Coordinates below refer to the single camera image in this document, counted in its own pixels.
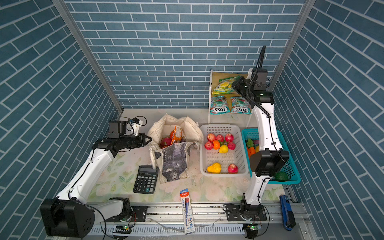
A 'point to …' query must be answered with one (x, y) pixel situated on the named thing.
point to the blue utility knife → (289, 220)
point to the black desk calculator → (146, 180)
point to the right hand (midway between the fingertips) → (231, 79)
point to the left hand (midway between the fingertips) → (151, 138)
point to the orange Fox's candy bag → (175, 135)
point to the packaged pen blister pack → (188, 218)
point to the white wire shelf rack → (210, 100)
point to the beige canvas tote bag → (172, 161)
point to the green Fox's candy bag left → (219, 105)
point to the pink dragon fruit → (165, 142)
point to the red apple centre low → (220, 137)
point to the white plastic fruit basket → (235, 154)
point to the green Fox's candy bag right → (240, 105)
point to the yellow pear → (215, 168)
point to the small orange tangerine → (216, 144)
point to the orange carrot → (250, 148)
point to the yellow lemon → (223, 149)
